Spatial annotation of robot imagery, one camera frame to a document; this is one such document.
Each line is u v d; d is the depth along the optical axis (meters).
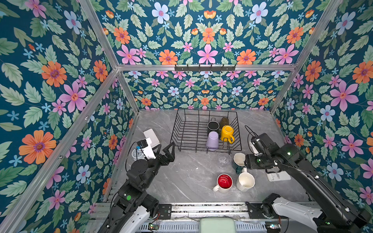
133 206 0.47
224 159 0.88
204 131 1.05
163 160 0.58
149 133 1.01
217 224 0.68
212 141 0.88
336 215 0.38
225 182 0.82
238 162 0.81
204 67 0.92
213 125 0.96
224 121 1.03
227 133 0.93
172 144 0.63
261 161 0.58
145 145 0.56
